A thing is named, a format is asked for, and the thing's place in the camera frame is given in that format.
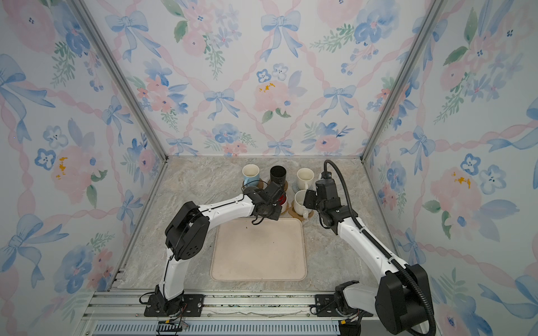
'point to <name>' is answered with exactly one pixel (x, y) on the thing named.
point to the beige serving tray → (270, 250)
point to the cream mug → (305, 178)
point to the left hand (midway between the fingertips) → (278, 210)
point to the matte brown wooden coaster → (260, 184)
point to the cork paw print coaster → (300, 218)
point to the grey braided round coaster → (295, 187)
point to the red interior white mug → (283, 200)
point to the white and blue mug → (251, 173)
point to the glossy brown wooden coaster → (286, 185)
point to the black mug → (278, 175)
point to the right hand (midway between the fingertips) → (312, 193)
